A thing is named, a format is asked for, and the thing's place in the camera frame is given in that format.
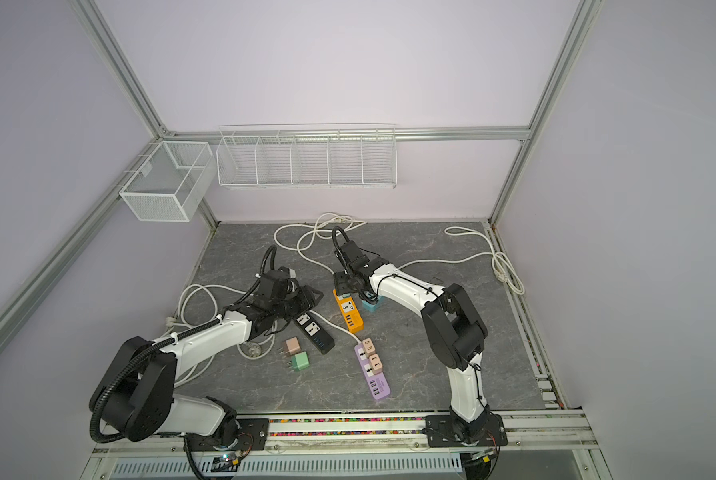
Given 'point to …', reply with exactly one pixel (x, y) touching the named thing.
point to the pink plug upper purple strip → (368, 346)
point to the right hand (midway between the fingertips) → (347, 284)
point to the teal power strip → (372, 307)
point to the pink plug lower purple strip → (376, 364)
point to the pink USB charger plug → (292, 345)
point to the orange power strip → (349, 312)
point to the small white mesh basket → (170, 182)
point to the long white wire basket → (309, 155)
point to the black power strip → (315, 332)
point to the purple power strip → (377, 383)
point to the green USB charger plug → (300, 360)
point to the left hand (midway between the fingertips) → (321, 300)
